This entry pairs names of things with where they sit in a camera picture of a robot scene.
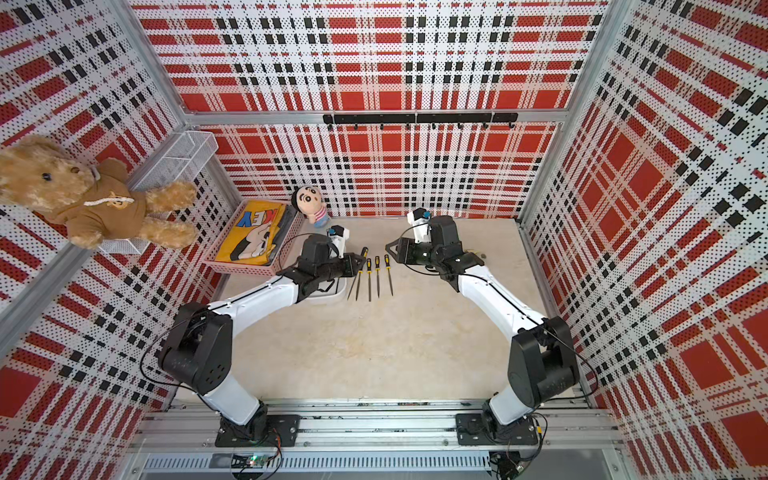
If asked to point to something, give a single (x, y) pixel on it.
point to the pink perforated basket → (291, 222)
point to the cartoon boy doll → (309, 200)
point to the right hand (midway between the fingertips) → (395, 248)
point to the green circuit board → (250, 461)
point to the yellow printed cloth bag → (253, 234)
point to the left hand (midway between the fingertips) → (367, 257)
